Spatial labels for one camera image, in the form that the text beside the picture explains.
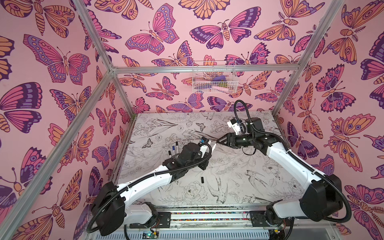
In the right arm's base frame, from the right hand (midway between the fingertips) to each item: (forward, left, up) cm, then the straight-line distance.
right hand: (220, 140), depth 76 cm
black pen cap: (+14, +26, -22) cm, 37 cm away
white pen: (-3, +4, -3) cm, 5 cm away
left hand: (-5, +4, -5) cm, 8 cm away
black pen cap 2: (-11, +9, -24) cm, 28 cm away
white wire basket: (+42, +1, +11) cm, 43 cm away
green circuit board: (-38, +35, -26) cm, 58 cm away
